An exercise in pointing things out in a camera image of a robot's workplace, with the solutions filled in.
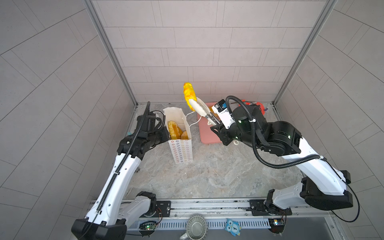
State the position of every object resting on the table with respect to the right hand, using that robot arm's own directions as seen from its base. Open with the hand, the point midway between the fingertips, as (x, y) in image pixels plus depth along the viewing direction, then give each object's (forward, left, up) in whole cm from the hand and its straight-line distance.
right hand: (213, 127), depth 57 cm
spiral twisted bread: (+15, +19, -24) cm, 35 cm away
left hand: (+9, +18, -13) cm, 24 cm away
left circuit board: (-26, +30, -35) cm, 53 cm away
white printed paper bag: (+4, +15, -22) cm, 27 cm away
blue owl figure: (-28, -7, -37) cm, 47 cm away
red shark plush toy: (+39, -39, -29) cm, 63 cm away
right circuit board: (-29, -28, -40) cm, 57 cm away
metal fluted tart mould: (-28, +9, -38) cm, 48 cm away
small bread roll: (+15, +14, -27) cm, 34 cm away
